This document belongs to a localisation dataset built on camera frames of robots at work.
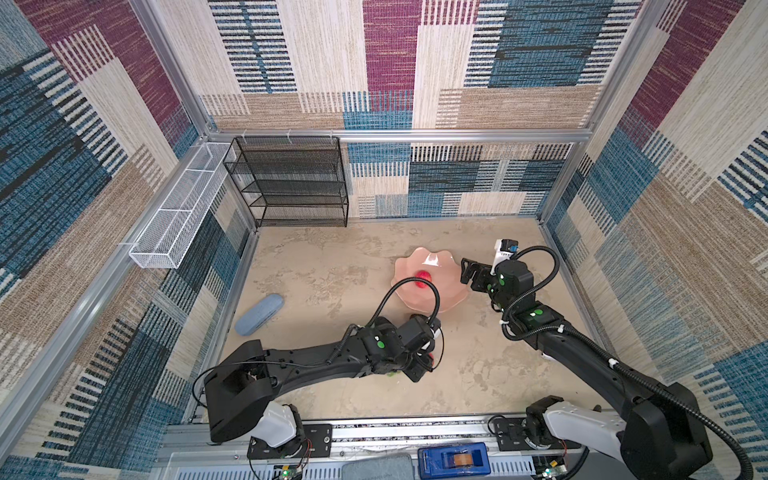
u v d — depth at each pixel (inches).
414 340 23.6
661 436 15.6
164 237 28.0
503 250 28.0
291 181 43.6
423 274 39.0
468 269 29.5
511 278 24.1
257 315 36.4
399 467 26.6
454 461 26.2
